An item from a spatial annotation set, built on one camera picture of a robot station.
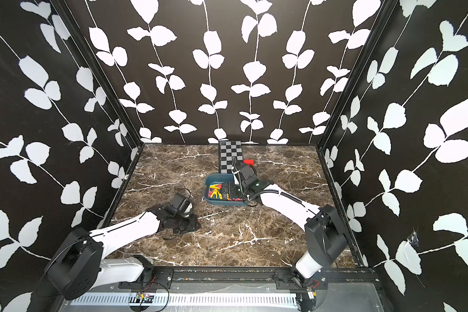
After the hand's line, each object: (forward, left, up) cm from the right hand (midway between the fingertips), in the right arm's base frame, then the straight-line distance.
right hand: (226, 188), depth 85 cm
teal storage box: (+13, +1, -13) cm, 18 cm away
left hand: (-12, +12, -11) cm, 20 cm away
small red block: (+27, -11, -14) cm, 33 cm away
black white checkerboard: (+34, +2, -11) cm, 35 cm away
